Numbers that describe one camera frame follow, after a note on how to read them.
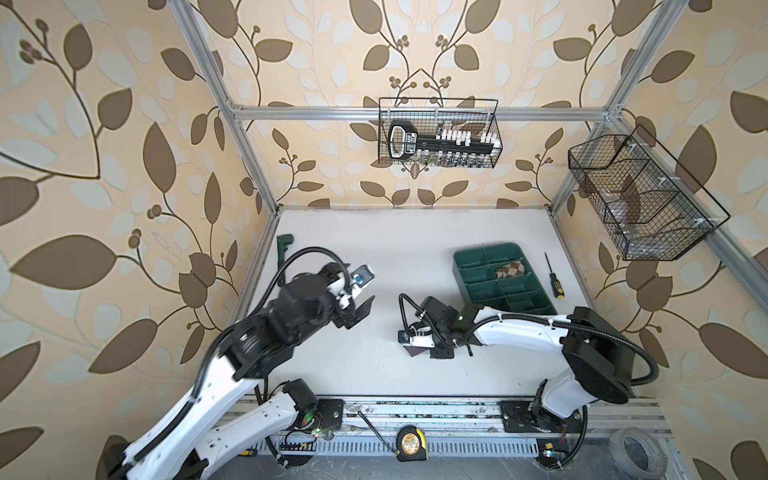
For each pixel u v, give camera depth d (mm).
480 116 909
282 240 1111
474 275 985
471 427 737
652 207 725
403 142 844
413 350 806
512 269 953
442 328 661
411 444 680
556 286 963
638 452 695
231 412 551
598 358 437
